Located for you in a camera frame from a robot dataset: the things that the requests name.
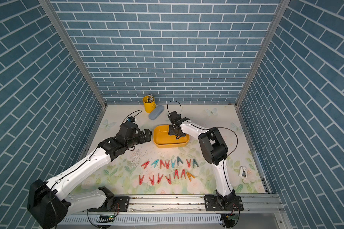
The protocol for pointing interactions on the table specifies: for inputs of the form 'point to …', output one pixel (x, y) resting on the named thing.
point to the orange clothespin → (189, 175)
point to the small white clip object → (243, 172)
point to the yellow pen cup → (149, 103)
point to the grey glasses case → (156, 111)
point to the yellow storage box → (162, 139)
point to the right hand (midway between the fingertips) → (175, 132)
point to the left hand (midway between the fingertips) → (149, 134)
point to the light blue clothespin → (172, 163)
